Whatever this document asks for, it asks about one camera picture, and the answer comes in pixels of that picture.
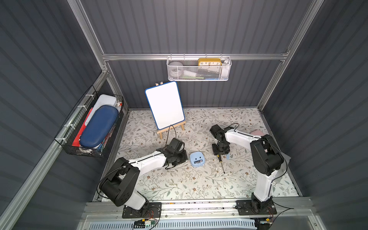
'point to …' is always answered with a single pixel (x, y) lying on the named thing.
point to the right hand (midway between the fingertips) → (220, 152)
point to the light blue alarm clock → (197, 159)
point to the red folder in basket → (76, 142)
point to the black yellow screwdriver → (220, 160)
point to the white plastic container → (102, 99)
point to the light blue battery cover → (228, 156)
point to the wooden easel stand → (160, 131)
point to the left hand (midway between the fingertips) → (188, 159)
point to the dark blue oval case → (100, 125)
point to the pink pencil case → (257, 132)
